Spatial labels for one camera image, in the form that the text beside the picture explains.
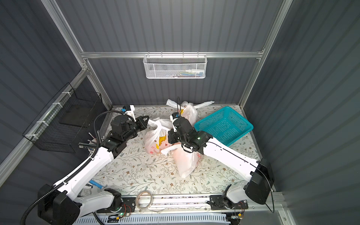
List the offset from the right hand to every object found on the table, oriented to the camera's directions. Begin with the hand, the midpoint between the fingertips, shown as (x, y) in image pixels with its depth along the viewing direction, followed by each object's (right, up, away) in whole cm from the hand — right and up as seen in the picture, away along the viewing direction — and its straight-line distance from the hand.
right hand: (169, 132), depth 74 cm
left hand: (-10, +8, 0) cm, 13 cm away
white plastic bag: (-5, +4, 0) cm, 6 cm away
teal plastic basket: (+41, +2, +34) cm, 53 cm away
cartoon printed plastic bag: (+11, +12, +22) cm, 28 cm away
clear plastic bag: (+9, -18, +5) cm, 20 cm away
